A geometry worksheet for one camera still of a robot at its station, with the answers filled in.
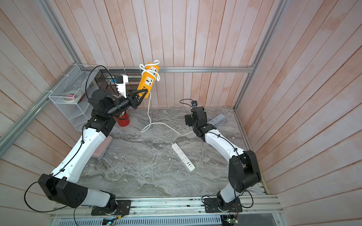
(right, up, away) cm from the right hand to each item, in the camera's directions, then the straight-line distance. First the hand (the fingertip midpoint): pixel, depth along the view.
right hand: (193, 113), depth 88 cm
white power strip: (-3, -33, -2) cm, 33 cm away
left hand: (-25, +9, -24) cm, 35 cm away
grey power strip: (+20, -4, +19) cm, 28 cm away
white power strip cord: (-22, +3, +29) cm, 37 cm away
